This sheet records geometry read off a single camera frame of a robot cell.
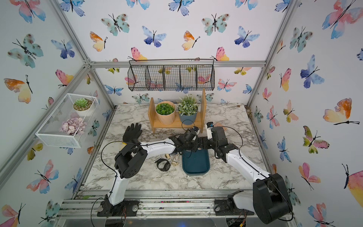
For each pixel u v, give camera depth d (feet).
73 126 2.06
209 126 2.52
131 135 3.32
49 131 2.06
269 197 1.33
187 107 2.91
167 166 2.83
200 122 3.32
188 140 2.48
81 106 2.33
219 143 2.13
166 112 3.04
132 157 1.87
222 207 2.42
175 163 2.86
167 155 2.98
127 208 2.42
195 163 2.81
